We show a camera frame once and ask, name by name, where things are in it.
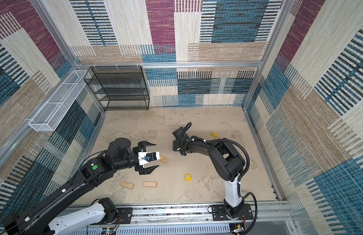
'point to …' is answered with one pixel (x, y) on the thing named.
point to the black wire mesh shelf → (119, 88)
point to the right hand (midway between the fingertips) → (180, 147)
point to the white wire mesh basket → (47, 118)
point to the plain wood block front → (149, 184)
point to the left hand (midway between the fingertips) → (155, 150)
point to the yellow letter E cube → (214, 133)
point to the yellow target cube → (188, 177)
